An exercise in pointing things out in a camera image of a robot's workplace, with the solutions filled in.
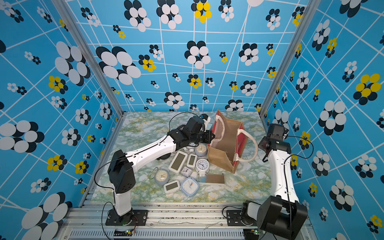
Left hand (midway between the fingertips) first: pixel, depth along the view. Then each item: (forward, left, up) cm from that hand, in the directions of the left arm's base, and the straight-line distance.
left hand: (218, 135), depth 78 cm
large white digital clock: (-6, +23, -20) cm, 31 cm away
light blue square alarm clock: (-21, +15, -20) cm, 33 cm away
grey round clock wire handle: (-15, +32, -20) cm, 40 cm away
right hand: (-5, -30, -4) cm, 30 cm away
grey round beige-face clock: (+2, +9, -19) cm, 21 cm away
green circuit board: (-41, +47, -25) cm, 67 cm away
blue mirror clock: (-14, +2, -26) cm, 29 cm away
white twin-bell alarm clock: (-8, +8, -20) cm, 23 cm away
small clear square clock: (-11, +18, -21) cm, 30 cm away
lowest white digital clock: (-21, +25, -20) cm, 38 cm away
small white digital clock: (-5, +14, -21) cm, 25 cm away
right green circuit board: (-40, -17, -24) cm, 49 cm away
